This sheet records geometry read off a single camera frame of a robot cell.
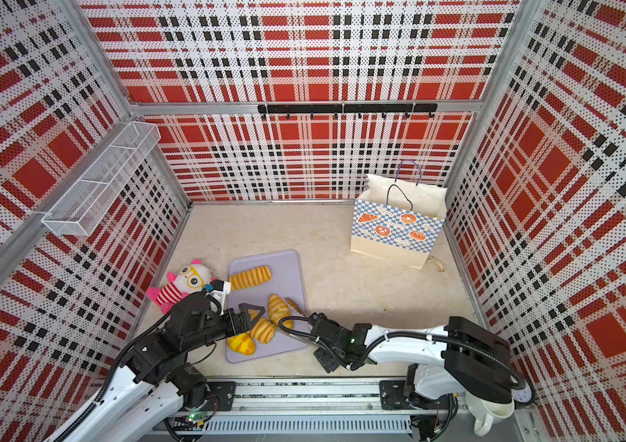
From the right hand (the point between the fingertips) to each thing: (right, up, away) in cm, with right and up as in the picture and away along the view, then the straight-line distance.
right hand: (331, 351), depth 81 cm
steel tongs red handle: (-11, +11, +8) cm, 18 cm away
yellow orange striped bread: (-26, +3, -1) cm, 26 cm away
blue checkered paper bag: (+21, +39, +5) cm, 45 cm away
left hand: (-20, +12, -8) cm, 25 cm away
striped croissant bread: (-17, +11, +5) cm, 21 cm away
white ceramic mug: (+37, -8, -16) cm, 41 cm away
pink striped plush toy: (-46, +21, +9) cm, 51 cm away
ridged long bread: (-28, +20, +13) cm, 36 cm away
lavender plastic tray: (-20, +18, +15) cm, 31 cm away
